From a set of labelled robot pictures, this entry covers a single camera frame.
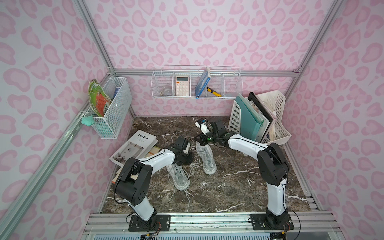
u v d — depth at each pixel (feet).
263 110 2.68
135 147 3.17
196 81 3.21
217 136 2.42
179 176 2.75
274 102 3.05
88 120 2.06
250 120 2.53
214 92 3.21
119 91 2.89
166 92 3.17
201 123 2.69
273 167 1.68
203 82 2.89
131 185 1.50
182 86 3.12
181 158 2.47
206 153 3.01
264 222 2.36
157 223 2.37
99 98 2.47
